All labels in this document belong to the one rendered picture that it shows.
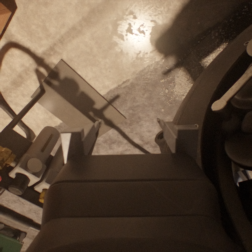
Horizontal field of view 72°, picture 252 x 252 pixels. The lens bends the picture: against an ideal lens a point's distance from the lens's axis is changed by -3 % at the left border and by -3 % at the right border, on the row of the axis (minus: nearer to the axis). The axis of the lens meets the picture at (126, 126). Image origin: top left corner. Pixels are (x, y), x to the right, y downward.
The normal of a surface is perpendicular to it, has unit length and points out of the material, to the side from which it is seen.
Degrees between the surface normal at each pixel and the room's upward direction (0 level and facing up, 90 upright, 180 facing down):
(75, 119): 0
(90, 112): 0
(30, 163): 90
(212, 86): 90
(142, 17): 0
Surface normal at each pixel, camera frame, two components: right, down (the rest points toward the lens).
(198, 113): -0.68, -0.61
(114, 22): -0.11, 0.64
